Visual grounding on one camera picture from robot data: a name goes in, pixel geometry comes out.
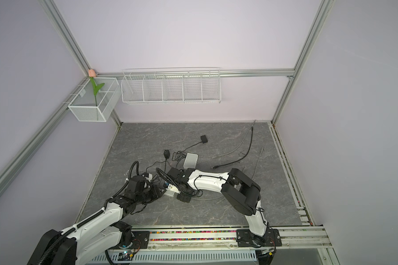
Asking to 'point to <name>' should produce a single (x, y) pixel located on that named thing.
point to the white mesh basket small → (96, 100)
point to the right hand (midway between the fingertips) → (185, 194)
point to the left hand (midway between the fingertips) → (164, 192)
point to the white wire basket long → (171, 85)
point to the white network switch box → (190, 161)
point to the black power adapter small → (179, 155)
